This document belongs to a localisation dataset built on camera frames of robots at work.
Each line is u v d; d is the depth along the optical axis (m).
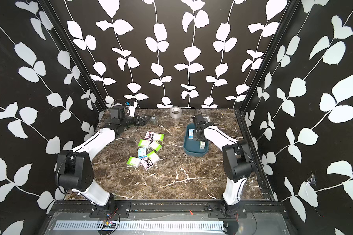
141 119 0.80
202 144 0.95
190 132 1.04
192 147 0.98
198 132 0.69
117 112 0.69
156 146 0.96
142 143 0.98
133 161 0.90
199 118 0.78
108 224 0.71
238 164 0.49
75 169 0.45
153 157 0.91
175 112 1.18
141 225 0.70
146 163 0.88
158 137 1.01
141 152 0.93
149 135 1.01
